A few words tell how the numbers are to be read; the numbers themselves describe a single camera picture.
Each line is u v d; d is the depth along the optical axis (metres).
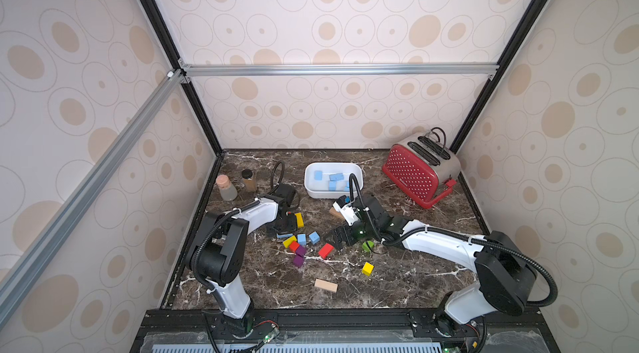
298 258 0.86
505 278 0.43
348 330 0.73
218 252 0.47
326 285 0.80
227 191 0.98
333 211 0.78
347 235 0.72
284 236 0.89
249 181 1.00
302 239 0.89
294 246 0.88
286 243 0.90
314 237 0.90
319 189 1.03
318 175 1.09
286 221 0.84
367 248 0.90
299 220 0.95
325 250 0.88
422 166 0.92
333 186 1.06
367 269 0.83
